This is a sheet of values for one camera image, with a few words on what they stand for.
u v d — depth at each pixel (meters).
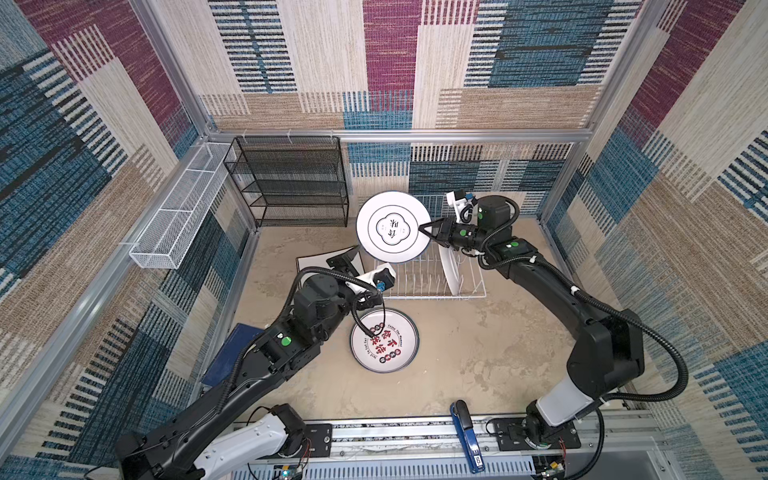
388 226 0.78
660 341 0.40
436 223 0.76
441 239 0.70
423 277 0.80
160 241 0.92
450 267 0.89
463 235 0.70
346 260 0.58
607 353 0.45
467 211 0.73
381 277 0.54
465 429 0.72
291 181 1.11
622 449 0.73
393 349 0.87
